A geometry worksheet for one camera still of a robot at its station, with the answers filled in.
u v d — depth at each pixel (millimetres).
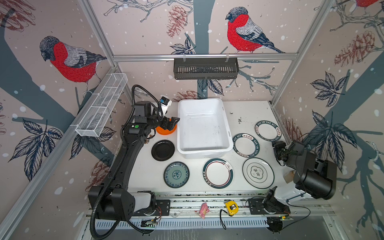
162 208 731
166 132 1030
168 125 675
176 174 848
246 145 970
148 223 711
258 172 855
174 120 686
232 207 725
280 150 823
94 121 713
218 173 840
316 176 452
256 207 727
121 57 925
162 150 922
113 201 380
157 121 644
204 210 710
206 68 1041
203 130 1041
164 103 646
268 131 1037
